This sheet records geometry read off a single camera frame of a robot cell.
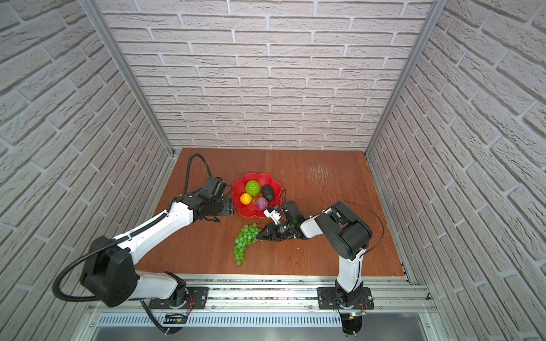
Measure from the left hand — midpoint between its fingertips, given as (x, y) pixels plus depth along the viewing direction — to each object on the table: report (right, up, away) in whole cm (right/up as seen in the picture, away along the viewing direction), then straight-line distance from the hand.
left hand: (228, 203), depth 86 cm
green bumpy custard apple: (+9, +6, +11) cm, 16 cm away
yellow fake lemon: (+6, +1, +10) cm, 11 cm away
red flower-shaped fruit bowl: (+1, +5, +17) cm, 18 cm away
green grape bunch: (+8, -13, -2) cm, 16 cm away
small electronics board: (-15, -39, -13) cm, 44 cm away
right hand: (+13, -14, 0) cm, 20 cm away
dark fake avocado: (+16, +4, +11) cm, 19 cm away
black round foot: (+46, -39, -16) cm, 62 cm away
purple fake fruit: (+13, -1, +8) cm, 16 cm away
